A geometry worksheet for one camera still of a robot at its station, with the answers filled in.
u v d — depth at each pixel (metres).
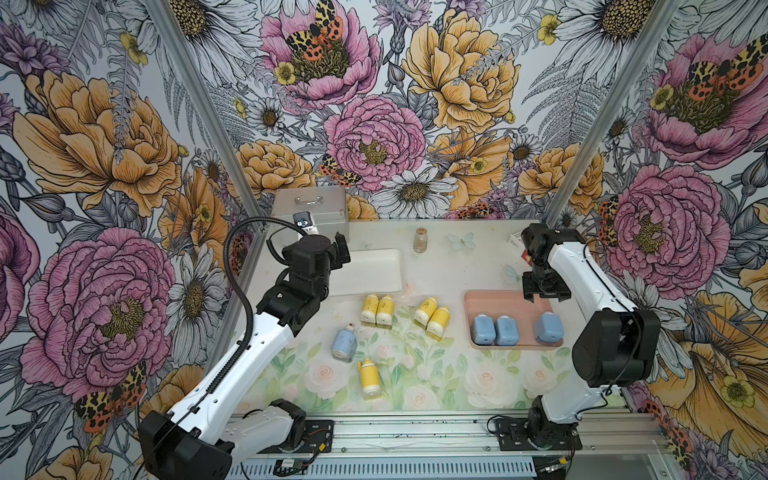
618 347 0.46
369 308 0.89
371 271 1.10
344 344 0.82
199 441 0.38
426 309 0.89
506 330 0.85
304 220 0.61
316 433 0.75
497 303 1.04
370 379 0.76
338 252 0.69
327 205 1.12
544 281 0.66
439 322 0.87
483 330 0.85
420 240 1.11
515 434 0.74
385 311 0.89
